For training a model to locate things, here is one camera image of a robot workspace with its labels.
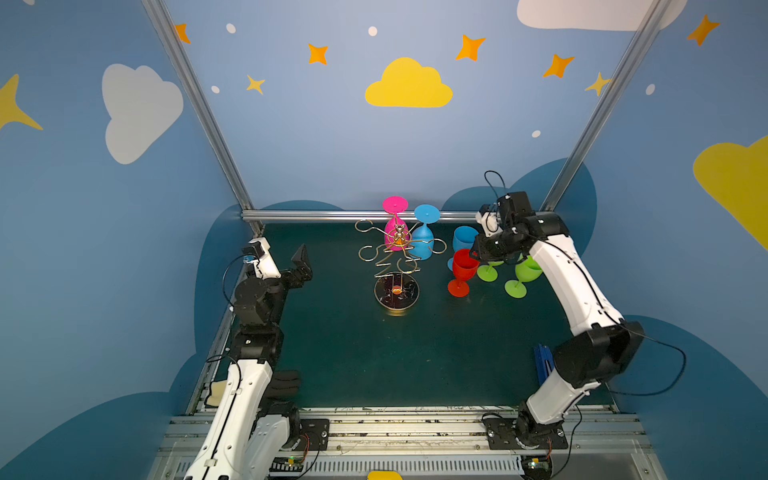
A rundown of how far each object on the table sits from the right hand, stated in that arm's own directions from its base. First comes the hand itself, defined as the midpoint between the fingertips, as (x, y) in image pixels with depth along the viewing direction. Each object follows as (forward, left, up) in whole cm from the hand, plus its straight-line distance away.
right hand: (478, 249), depth 82 cm
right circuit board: (-47, -14, -28) cm, 57 cm away
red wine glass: (0, +2, -10) cm, 10 cm away
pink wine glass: (0, +23, +6) cm, 24 cm away
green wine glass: (+11, -11, -25) cm, 29 cm away
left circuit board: (-50, +48, -27) cm, 74 cm away
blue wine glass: (+4, +15, -2) cm, 16 cm away
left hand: (-10, +50, +9) cm, 51 cm away
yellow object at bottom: (-51, +23, -24) cm, 61 cm away
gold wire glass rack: (0, +23, -23) cm, 33 cm away
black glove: (-34, +52, -22) cm, 66 cm away
